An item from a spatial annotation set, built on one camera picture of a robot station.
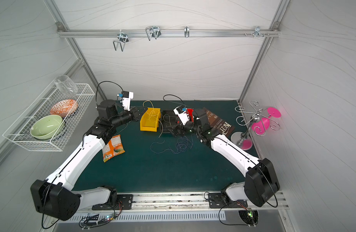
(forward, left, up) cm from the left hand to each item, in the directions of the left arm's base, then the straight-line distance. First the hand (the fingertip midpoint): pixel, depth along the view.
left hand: (147, 108), depth 72 cm
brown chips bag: (+13, -46, -31) cm, 57 cm away
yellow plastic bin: (+13, +9, -33) cm, 36 cm away
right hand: (-2, -12, -8) cm, 15 cm away
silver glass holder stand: (0, -57, -29) cm, 64 cm away
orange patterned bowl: (-1, +42, 0) cm, 42 cm away
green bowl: (-14, +42, +1) cm, 44 cm away
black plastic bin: (+16, -8, -29) cm, 34 cm away
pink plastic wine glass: (+2, -64, -16) cm, 66 cm away
